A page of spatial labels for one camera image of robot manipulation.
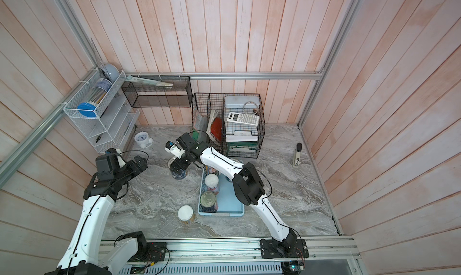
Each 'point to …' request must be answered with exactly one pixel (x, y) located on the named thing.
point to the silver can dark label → (208, 202)
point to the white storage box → (239, 101)
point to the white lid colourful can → (209, 170)
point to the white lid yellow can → (185, 212)
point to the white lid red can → (211, 182)
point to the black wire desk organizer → (233, 125)
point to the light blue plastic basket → (228, 204)
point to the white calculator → (243, 119)
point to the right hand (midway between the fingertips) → (176, 162)
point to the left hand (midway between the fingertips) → (139, 166)
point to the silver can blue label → (180, 173)
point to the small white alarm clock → (142, 139)
